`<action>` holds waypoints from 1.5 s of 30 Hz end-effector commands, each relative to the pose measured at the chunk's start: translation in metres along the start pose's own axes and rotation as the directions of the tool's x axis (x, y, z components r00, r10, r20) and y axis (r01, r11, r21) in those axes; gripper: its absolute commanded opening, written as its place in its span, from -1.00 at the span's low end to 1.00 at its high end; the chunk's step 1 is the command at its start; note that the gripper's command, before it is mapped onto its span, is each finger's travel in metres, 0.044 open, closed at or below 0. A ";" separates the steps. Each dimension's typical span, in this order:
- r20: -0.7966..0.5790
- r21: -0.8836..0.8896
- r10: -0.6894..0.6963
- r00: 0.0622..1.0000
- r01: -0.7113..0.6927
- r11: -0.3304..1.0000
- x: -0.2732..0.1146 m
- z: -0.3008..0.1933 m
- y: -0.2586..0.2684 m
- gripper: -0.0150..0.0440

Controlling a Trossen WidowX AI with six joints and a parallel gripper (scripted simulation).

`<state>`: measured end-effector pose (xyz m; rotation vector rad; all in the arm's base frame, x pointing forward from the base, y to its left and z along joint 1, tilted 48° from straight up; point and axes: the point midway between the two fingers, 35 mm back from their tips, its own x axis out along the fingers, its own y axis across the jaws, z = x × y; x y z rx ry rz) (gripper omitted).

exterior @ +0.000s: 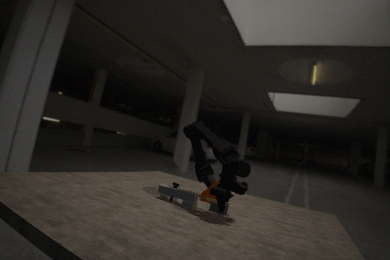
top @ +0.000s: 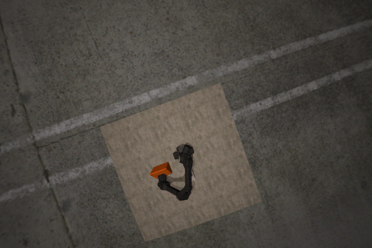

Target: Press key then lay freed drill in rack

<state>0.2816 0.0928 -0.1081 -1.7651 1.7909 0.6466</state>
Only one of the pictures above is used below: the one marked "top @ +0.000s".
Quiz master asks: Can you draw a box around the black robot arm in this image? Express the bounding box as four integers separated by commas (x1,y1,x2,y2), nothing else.
158,145,193,201

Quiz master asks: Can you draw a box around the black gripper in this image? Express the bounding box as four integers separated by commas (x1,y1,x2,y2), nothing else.
173,147,194,159

